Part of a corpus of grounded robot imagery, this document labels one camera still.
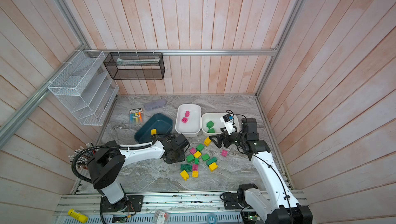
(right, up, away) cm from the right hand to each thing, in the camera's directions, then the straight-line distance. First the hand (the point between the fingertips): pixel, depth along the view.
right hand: (217, 133), depth 78 cm
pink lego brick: (-19, +5, +26) cm, 32 cm away
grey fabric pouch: (-41, +15, +33) cm, 55 cm away
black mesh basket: (-53, +42, +26) cm, 73 cm away
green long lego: (-1, -17, +8) cm, 18 cm away
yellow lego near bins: (-4, -8, +15) cm, 17 cm away
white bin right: (+3, +6, +30) cm, 30 cm away
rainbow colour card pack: (-53, +8, +29) cm, 61 cm away
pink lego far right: (+6, -14, +10) cm, 18 cm away
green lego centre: (-5, -16, +10) cm, 20 cm away
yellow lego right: (-2, -20, +5) cm, 20 cm away
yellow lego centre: (-10, -14, +11) cm, 20 cm away
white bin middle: (-16, +5, +27) cm, 32 cm away
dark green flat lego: (-15, -20, +6) cm, 26 cm away
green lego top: (-1, +2, +23) cm, 23 cm away
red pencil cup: (-63, -11, -8) cm, 65 cm away
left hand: (-20, -18, +9) cm, 28 cm away
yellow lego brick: (-38, -2, +18) cm, 42 cm away
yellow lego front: (-17, -23, +3) cm, 29 cm away
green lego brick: (-1, -2, +20) cm, 20 cm away
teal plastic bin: (-37, +2, +26) cm, 45 cm away
